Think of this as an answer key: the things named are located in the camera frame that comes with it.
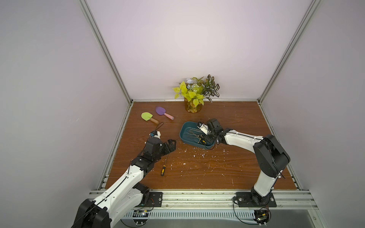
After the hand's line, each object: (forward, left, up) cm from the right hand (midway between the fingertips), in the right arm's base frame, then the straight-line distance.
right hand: (208, 129), depth 95 cm
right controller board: (-47, -25, -9) cm, 54 cm away
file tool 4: (-4, +7, -4) cm, 9 cm away
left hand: (-14, +22, +6) cm, 27 cm away
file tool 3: (-4, +8, -6) cm, 11 cm away
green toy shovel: (+15, +48, -5) cm, 50 cm away
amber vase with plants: (+24, +10, +13) cm, 29 cm away
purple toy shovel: (+21, +37, -6) cm, 43 cm away
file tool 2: (-2, +8, -4) cm, 10 cm away
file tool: (-24, +28, -6) cm, 38 cm away
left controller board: (-49, +37, -10) cm, 63 cm away
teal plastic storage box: (0, +12, -6) cm, 13 cm away
